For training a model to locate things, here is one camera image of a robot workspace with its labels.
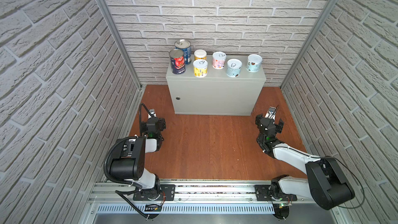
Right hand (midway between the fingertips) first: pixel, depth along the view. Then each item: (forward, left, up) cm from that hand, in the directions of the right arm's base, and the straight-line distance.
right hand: (271, 115), depth 86 cm
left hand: (+9, +70, -7) cm, 71 cm away
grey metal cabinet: (+13, +30, +7) cm, 33 cm away
